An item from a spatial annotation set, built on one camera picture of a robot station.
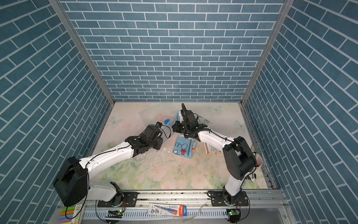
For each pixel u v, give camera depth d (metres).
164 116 1.14
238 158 0.48
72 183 0.41
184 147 0.91
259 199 0.76
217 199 0.74
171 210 0.70
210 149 0.91
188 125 0.69
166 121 1.12
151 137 0.65
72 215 0.68
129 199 0.74
